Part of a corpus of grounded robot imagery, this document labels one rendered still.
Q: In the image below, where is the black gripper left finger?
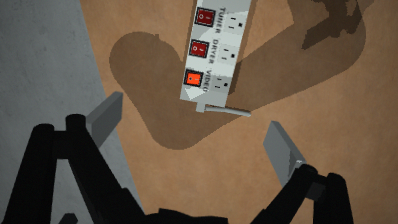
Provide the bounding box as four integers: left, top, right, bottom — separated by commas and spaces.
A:
1, 91, 151, 224

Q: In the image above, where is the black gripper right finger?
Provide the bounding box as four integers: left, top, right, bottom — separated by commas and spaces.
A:
250, 120, 354, 224

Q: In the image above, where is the white power strip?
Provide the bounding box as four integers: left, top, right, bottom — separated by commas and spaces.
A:
180, 0, 251, 117

